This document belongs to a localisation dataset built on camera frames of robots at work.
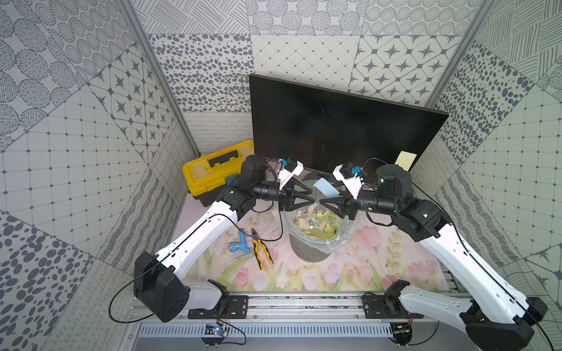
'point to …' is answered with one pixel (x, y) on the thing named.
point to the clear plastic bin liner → (320, 228)
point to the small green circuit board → (215, 328)
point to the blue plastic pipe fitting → (241, 245)
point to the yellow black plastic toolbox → (205, 176)
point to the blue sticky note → (326, 187)
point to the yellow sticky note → (405, 159)
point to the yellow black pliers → (258, 244)
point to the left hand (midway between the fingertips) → (311, 189)
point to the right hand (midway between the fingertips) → (326, 195)
